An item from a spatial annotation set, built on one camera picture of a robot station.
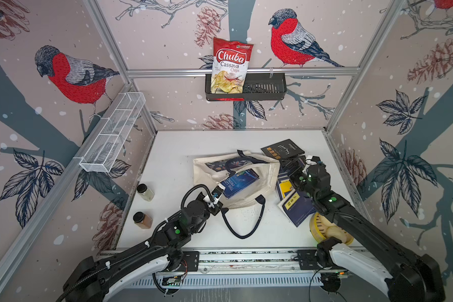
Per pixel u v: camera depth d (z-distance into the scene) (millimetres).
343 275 695
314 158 728
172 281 704
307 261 717
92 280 416
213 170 810
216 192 633
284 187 892
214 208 640
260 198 831
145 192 850
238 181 951
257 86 1070
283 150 1076
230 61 835
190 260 735
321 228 796
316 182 573
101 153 713
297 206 835
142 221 765
